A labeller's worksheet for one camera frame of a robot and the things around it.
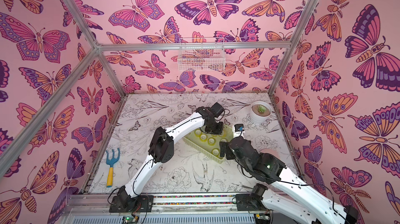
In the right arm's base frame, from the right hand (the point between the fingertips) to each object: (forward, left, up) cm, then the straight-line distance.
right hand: (226, 144), depth 71 cm
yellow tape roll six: (+11, +6, -20) cm, 24 cm away
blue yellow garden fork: (-6, +61, -19) cm, 64 cm away
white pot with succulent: (+27, -24, -10) cm, 38 cm away
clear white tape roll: (+4, +13, +2) cm, 14 cm away
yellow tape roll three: (+5, +4, -20) cm, 21 cm away
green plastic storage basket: (+9, +8, -20) cm, 23 cm away
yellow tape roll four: (+14, +11, -19) cm, 26 cm away
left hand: (+15, -1, -16) cm, 21 cm away
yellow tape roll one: (+12, -1, -20) cm, 23 cm away
